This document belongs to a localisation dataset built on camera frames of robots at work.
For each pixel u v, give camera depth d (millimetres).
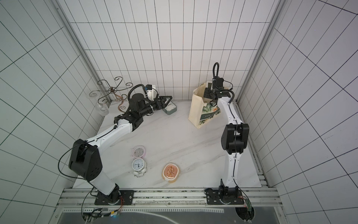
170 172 792
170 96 742
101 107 894
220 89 725
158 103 695
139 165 798
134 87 596
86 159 443
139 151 875
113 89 834
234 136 541
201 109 875
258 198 741
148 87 709
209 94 856
